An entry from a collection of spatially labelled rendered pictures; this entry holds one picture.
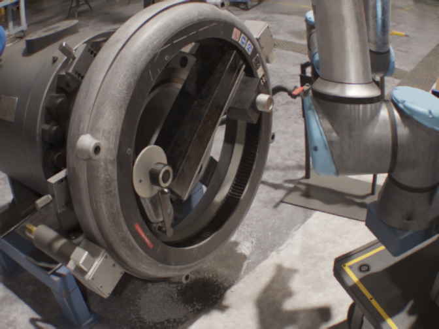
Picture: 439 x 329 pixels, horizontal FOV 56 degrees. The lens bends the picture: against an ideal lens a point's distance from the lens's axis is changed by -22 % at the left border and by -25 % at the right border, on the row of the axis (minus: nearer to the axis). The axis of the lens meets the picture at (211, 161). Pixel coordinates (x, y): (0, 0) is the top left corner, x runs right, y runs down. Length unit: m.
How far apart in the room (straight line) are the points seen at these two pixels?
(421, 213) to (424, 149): 0.15
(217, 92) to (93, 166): 0.39
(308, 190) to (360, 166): 1.28
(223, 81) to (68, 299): 0.82
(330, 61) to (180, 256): 0.67
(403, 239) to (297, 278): 0.80
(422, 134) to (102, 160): 0.65
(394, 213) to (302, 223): 1.04
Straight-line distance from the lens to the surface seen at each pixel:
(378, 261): 1.29
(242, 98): 1.28
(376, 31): 1.13
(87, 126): 1.01
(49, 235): 1.26
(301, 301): 1.62
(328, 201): 2.10
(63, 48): 1.04
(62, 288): 1.50
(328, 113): 0.87
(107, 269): 1.13
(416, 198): 0.98
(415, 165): 0.93
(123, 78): 1.01
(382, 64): 1.19
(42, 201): 1.07
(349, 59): 0.86
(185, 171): 1.18
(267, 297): 1.65
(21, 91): 1.44
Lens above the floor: 1.16
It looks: 28 degrees down
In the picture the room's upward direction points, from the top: 6 degrees counter-clockwise
